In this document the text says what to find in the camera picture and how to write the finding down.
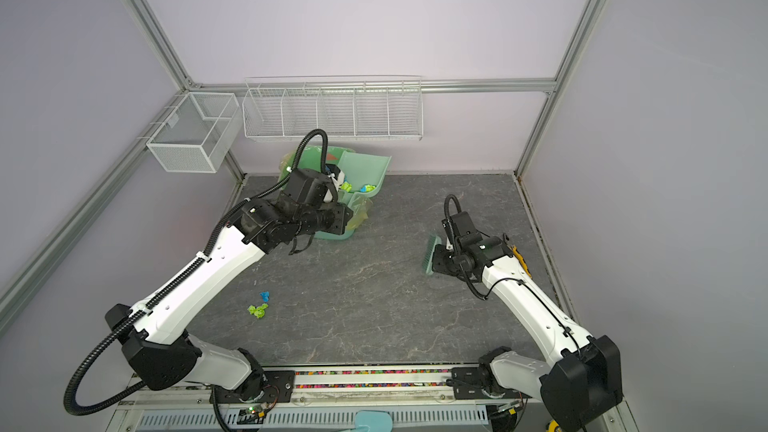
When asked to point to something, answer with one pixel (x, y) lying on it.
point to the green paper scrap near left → (258, 311)
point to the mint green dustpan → (366, 172)
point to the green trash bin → (311, 158)
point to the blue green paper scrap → (367, 188)
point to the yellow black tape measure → (551, 426)
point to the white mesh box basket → (198, 133)
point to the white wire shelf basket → (334, 107)
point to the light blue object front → (373, 421)
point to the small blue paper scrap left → (265, 296)
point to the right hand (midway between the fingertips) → (439, 264)
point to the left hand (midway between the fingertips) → (347, 217)
